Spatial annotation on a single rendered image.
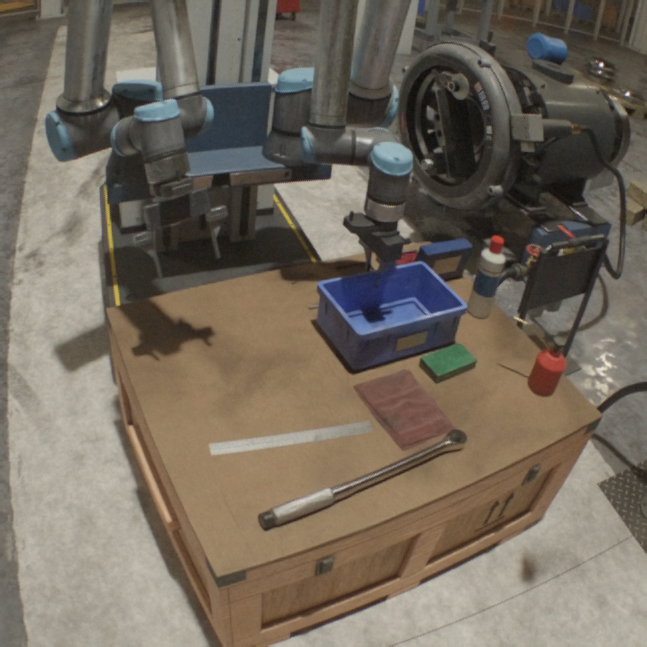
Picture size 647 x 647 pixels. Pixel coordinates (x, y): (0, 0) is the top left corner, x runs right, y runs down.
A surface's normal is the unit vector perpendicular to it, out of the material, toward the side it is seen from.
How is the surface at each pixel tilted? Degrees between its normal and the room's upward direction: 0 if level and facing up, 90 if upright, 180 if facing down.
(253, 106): 90
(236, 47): 90
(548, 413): 0
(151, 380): 0
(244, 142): 90
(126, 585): 0
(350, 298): 90
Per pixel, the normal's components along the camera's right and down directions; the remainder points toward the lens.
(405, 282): 0.47, 0.59
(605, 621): 0.11, -0.77
